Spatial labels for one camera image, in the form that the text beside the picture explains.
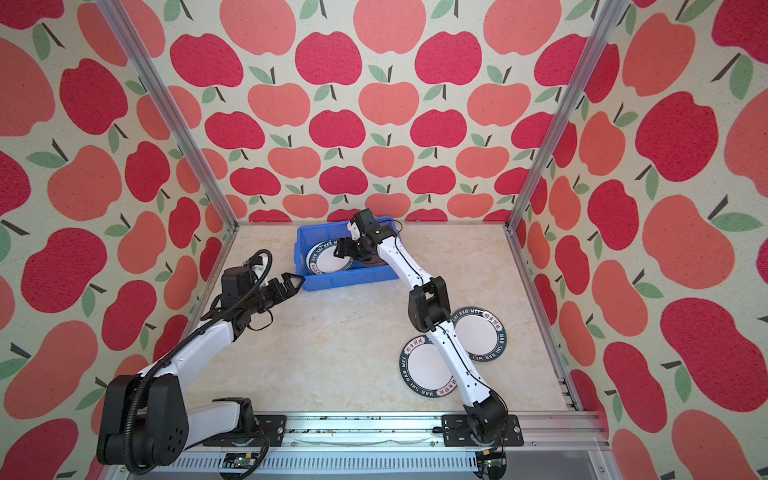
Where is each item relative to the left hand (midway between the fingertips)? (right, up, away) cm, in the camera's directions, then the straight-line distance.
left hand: (299, 284), depth 87 cm
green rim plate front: (+37, -25, 0) cm, 44 cm away
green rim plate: (+2, +7, +21) cm, 22 cm away
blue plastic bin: (-4, +16, +25) cm, 30 cm away
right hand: (+12, +9, +17) cm, 23 cm away
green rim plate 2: (+55, -16, +5) cm, 58 cm away
